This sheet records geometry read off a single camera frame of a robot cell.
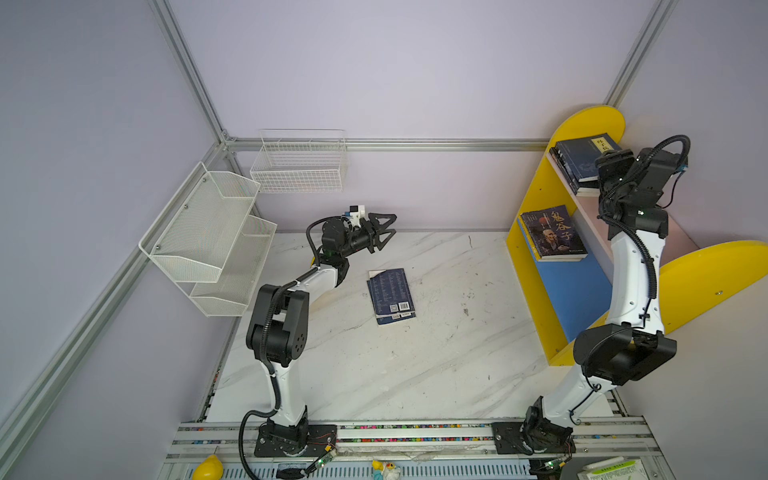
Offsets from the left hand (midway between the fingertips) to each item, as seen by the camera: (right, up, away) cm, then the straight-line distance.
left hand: (397, 222), depth 83 cm
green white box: (+49, -59, -16) cm, 78 cm away
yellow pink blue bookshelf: (+57, -24, +13) cm, 63 cm away
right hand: (+48, +15, -14) cm, 52 cm away
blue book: (-2, -23, +16) cm, 28 cm away
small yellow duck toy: (-3, -59, -17) cm, 61 cm away
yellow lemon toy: (-43, -59, -16) cm, 75 cm away
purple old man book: (+53, -3, +14) cm, 55 cm away
